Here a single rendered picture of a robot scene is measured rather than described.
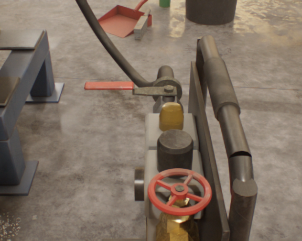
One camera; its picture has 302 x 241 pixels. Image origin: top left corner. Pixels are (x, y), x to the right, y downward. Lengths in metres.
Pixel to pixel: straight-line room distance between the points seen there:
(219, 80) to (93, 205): 0.71
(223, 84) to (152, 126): 0.16
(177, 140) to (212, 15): 1.73
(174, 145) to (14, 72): 0.85
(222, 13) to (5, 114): 1.42
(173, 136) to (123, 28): 1.69
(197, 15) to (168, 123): 1.67
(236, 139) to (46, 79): 1.21
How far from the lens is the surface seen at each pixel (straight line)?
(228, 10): 2.27
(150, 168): 0.57
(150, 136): 0.62
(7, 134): 1.15
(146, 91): 0.71
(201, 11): 2.24
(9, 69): 1.34
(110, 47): 1.28
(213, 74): 0.57
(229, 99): 0.51
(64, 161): 1.32
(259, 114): 1.55
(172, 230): 0.50
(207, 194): 0.48
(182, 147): 0.53
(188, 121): 0.66
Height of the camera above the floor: 0.84
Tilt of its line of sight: 35 degrees down
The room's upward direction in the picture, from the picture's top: straight up
